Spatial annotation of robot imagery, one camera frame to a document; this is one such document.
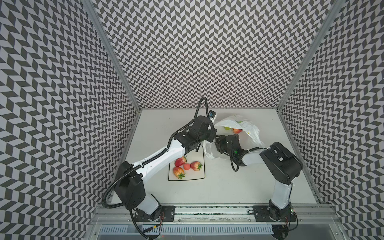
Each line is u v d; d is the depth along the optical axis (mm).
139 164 433
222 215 738
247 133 785
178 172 807
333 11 686
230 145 735
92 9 721
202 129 568
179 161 865
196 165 838
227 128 1067
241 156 680
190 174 849
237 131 983
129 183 406
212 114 668
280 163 504
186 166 860
